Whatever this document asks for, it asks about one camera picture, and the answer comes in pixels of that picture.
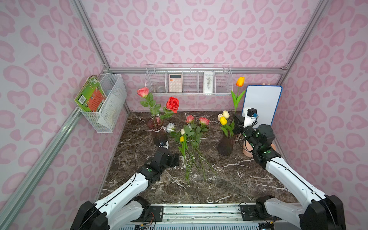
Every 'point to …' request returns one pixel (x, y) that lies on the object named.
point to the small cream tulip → (182, 131)
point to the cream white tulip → (219, 116)
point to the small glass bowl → (161, 89)
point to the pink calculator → (175, 83)
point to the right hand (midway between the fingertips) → (233, 113)
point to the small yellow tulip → (181, 138)
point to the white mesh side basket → (105, 120)
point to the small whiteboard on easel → (265, 99)
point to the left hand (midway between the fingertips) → (173, 153)
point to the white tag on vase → (169, 127)
